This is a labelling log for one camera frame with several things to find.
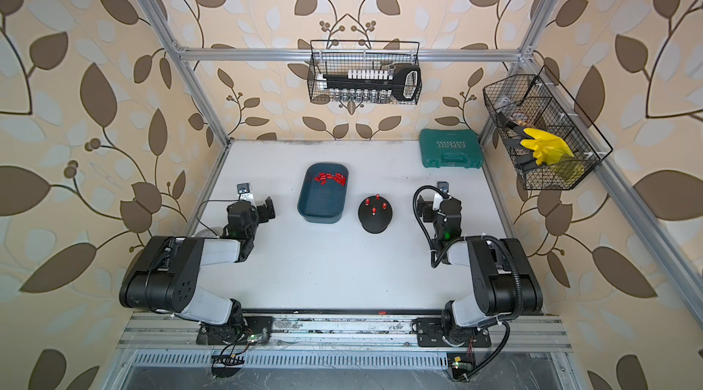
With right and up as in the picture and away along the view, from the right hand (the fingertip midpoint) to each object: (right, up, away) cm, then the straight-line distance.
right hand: (436, 197), depth 93 cm
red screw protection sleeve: (-21, 0, -4) cm, 21 cm away
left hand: (-64, 0, -1) cm, 64 cm away
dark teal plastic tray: (-41, +1, +9) cm, 42 cm away
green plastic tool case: (+7, +19, +18) cm, 27 cm away
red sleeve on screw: (-18, -2, -7) cm, 20 cm away
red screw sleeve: (-24, -1, -5) cm, 25 cm away
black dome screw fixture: (-22, -5, -7) cm, 23 cm away
